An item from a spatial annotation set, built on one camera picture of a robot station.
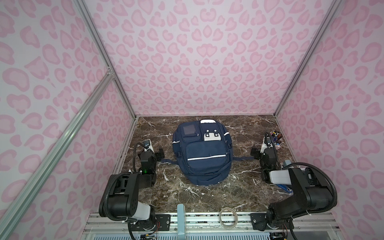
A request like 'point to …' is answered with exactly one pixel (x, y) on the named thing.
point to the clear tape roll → (232, 226)
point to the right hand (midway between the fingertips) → (263, 144)
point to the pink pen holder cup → (277, 145)
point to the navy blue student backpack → (203, 150)
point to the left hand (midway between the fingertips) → (153, 145)
